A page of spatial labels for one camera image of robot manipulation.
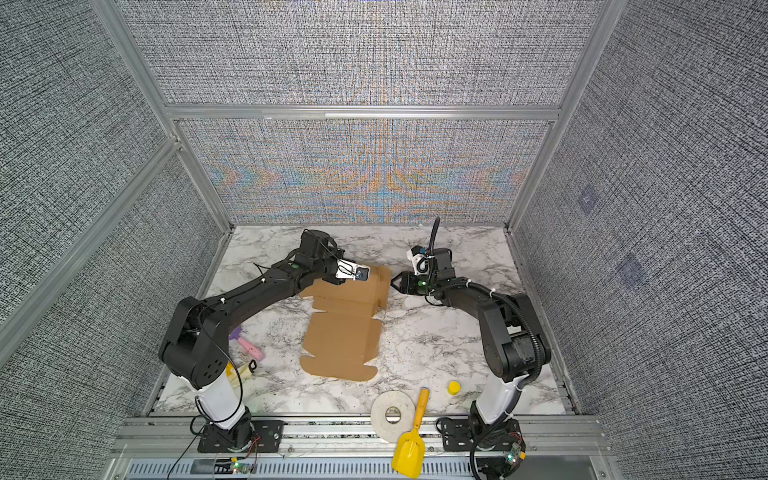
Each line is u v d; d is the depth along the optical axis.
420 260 0.86
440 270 0.76
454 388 0.78
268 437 0.73
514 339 0.49
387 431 0.74
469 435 0.73
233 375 0.42
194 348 0.47
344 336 0.87
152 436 0.75
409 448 0.70
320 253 0.72
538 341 0.45
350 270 0.75
